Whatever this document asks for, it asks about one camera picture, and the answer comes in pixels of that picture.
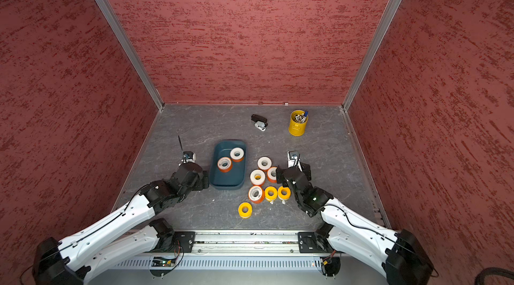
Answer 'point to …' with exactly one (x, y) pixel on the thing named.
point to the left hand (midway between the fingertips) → (197, 178)
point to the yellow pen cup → (298, 120)
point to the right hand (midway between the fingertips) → (288, 169)
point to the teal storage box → (235, 178)
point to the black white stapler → (260, 123)
